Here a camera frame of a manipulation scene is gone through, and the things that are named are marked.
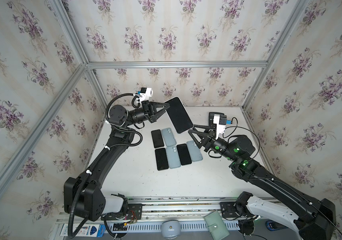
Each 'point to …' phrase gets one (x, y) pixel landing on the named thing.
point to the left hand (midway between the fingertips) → (169, 106)
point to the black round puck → (246, 226)
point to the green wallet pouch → (216, 225)
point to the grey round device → (170, 230)
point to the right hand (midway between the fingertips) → (189, 130)
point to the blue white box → (95, 230)
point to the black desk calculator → (211, 114)
